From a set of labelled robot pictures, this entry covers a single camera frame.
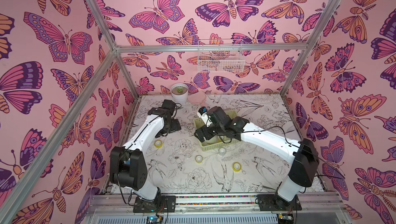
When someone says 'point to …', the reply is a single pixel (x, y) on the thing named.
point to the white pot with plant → (179, 92)
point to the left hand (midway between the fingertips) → (171, 128)
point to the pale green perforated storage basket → (214, 142)
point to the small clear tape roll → (222, 151)
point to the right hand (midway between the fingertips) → (197, 132)
